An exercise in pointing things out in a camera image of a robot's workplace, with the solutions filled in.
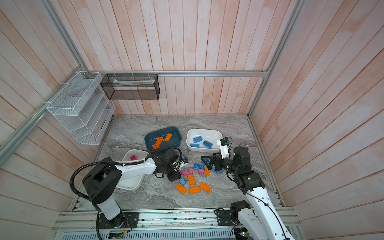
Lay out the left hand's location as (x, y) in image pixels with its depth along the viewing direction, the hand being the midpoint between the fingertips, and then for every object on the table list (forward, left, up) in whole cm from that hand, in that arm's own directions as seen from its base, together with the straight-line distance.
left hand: (176, 176), depth 88 cm
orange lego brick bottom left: (-7, -3, 0) cm, 8 cm away
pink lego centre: (+3, -9, +2) cm, 10 cm away
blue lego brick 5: (+26, -14, +1) cm, 30 cm away
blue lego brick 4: (+5, -14, +1) cm, 15 cm away
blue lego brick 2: (-7, -18, +24) cm, 31 cm away
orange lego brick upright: (+3, -19, 0) cm, 19 cm away
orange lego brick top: (+29, +8, 0) cm, 30 cm away
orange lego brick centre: (-2, -9, 0) cm, 9 cm away
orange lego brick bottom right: (-7, -17, 0) cm, 18 cm away
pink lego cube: (+11, +29, +1) cm, 31 cm away
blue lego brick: (+22, -20, +2) cm, 30 cm away
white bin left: (-6, +22, +6) cm, 24 cm away
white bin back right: (+26, -18, +1) cm, 31 cm away
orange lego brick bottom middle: (-8, -11, -1) cm, 13 cm away
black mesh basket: (+56, +34, +24) cm, 70 cm away
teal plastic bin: (+25, +3, 0) cm, 25 cm away
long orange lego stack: (+23, +14, +2) cm, 27 cm away
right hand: (+3, -17, +20) cm, 27 cm away
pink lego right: (+2, -15, +2) cm, 15 cm away
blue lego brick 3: (+22, -12, +1) cm, 24 cm away
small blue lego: (-4, -4, +2) cm, 6 cm away
